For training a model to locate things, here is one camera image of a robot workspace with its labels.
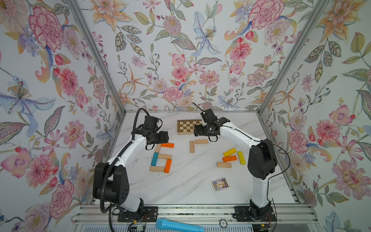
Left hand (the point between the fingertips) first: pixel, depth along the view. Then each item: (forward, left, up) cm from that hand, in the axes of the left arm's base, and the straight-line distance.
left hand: (166, 136), depth 88 cm
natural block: (0, +7, -13) cm, 15 cm away
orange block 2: (-9, -40, -13) cm, 43 cm away
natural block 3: (-13, -36, -13) cm, 40 cm away
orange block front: (-13, -1, -14) cm, 19 cm away
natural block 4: (-6, +2, -14) cm, 15 cm away
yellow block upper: (-4, -41, -12) cm, 43 cm away
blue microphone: (-44, -2, -9) cm, 45 cm away
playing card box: (-25, -31, -12) cm, 42 cm away
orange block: (+2, 0, -14) cm, 14 cm away
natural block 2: (+2, -16, -14) cm, 22 cm away
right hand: (+7, -21, -2) cm, 23 cm away
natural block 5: (-15, +6, -13) cm, 20 cm away
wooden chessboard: (+16, -13, -11) cm, 24 cm away
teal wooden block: (-8, +8, -15) cm, 18 cm away
